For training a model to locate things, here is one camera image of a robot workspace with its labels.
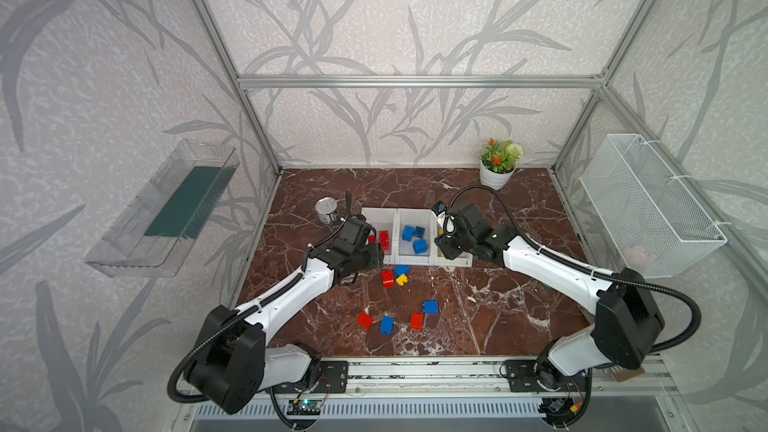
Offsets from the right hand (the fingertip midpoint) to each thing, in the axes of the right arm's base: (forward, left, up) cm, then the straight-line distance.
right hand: (444, 226), depth 87 cm
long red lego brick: (+3, +18, -13) cm, 23 cm away
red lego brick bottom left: (-23, +23, -14) cm, 35 cm away
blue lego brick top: (-8, +13, -13) cm, 20 cm away
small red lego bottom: (-23, +9, -13) cm, 28 cm away
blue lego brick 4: (-24, +17, -12) cm, 32 cm away
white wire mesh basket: (-14, -40, +21) cm, 48 cm away
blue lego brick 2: (0, +7, -13) cm, 14 cm away
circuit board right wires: (-42, -28, -18) cm, 54 cm away
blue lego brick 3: (-19, +4, -13) cm, 23 cm away
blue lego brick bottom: (+4, +11, -11) cm, 16 cm away
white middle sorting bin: (+4, +9, -13) cm, 16 cm away
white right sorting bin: (-13, -3, +5) cm, 14 cm away
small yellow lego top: (-11, +12, -12) cm, 21 cm away
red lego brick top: (-11, +17, -12) cm, 23 cm away
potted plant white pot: (+25, -21, +1) cm, 33 cm away
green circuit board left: (-42, +36, -14) cm, 58 cm away
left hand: (-5, +19, -2) cm, 19 cm away
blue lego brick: (+5, +7, -12) cm, 15 cm away
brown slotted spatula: (-36, -44, -13) cm, 58 cm away
